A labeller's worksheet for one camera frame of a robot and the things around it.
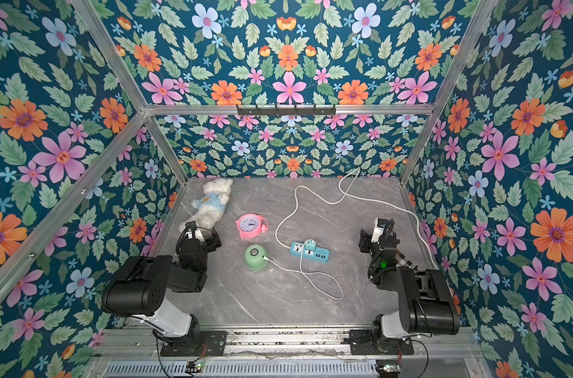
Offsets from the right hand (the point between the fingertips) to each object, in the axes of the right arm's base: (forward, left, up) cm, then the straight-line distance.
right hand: (376, 229), depth 92 cm
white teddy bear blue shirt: (+11, +69, +1) cm, 70 cm away
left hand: (-2, +69, +1) cm, 69 cm away
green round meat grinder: (-15, +46, +3) cm, 48 cm away
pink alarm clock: (+4, +52, -5) cm, 52 cm away
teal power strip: (-9, +23, -5) cm, 25 cm away
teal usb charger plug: (-8, +26, -1) cm, 27 cm away
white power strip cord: (+26, +10, -6) cm, 29 cm away
